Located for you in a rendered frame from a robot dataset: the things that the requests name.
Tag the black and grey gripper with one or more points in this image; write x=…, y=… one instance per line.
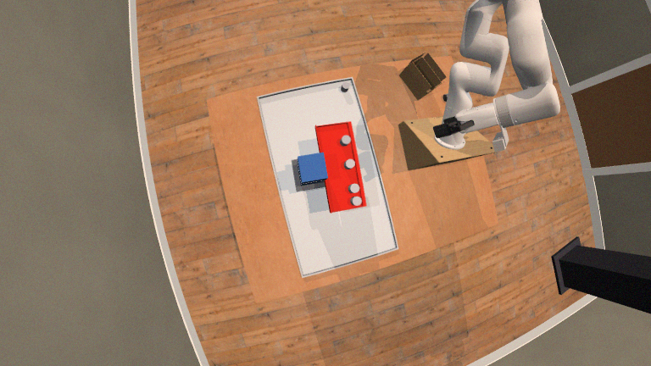
x=480, y=117

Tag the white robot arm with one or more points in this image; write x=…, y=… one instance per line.
x=529, y=56

